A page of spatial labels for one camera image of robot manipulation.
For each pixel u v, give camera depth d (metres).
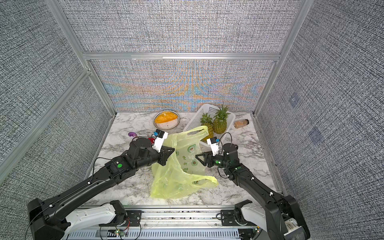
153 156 0.59
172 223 0.73
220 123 0.97
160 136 0.61
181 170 0.68
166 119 1.08
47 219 0.38
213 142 0.73
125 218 0.68
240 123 1.09
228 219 0.73
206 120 1.06
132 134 0.92
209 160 0.70
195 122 1.06
